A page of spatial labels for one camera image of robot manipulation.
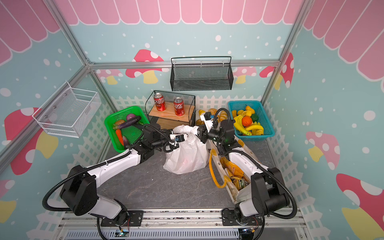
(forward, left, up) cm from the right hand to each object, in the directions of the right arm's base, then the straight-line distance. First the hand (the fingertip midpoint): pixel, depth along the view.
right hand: (191, 128), depth 76 cm
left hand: (-1, +3, -5) cm, 6 cm away
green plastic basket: (+18, +44, -27) cm, 55 cm away
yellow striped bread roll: (+37, -6, -24) cm, 45 cm away
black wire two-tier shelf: (+26, +17, -12) cm, 34 cm away
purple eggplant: (+24, +47, -22) cm, 57 cm away
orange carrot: (+16, +53, -25) cm, 60 cm away
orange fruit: (+21, -37, -18) cm, 46 cm away
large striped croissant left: (+24, -5, -23) cm, 34 cm away
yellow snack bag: (-16, -24, -19) cm, 34 cm away
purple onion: (+30, +48, -22) cm, 61 cm away
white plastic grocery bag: (-7, +1, -17) cm, 19 cm away
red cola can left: (+23, +20, -2) cm, 31 cm away
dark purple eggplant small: (+8, +45, -24) cm, 52 cm away
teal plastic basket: (+26, -51, -21) cm, 61 cm away
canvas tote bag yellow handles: (-24, -24, -14) cm, 37 cm away
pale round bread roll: (+36, -16, -23) cm, 46 cm away
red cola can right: (+19, +8, -2) cm, 21 cm away
